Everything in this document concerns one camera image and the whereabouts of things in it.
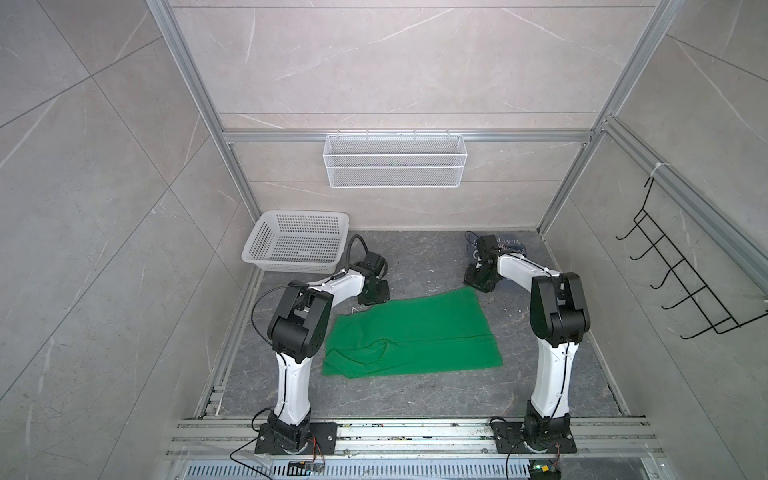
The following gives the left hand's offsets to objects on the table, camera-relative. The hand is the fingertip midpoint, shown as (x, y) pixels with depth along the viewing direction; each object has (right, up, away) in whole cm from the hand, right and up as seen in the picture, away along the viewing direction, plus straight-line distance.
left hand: (384, 292), depth 100 cm
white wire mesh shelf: (+2, +45, +1) cm, 45 cm away
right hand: (+30, +4, +5) cm, 31 cm away
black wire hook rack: (+70, +3, -38) cm, 79 cm away
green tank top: (+19, -12, -6) cm, 23 cm away
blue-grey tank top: (+47, +17, +13) cm, 52 cm away
